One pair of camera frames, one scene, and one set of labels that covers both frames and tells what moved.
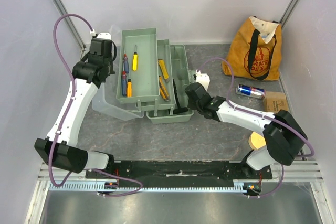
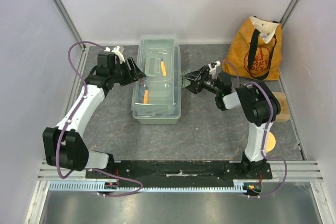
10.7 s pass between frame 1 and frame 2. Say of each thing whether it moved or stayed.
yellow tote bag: stayed
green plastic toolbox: moved
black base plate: stayed
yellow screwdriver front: moved
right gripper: moved
